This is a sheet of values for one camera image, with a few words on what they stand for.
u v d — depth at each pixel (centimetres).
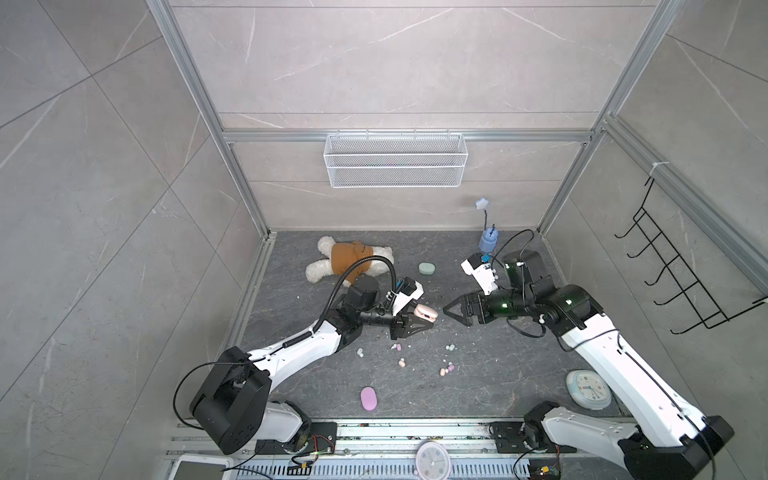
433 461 69
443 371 84
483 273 62
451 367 85
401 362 85
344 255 98
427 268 107
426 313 70
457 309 61
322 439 73
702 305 63
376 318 67
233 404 41
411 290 65
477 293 60
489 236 108
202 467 66
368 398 78
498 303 59
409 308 72
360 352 88
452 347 89
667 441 38
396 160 101
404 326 67
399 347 88
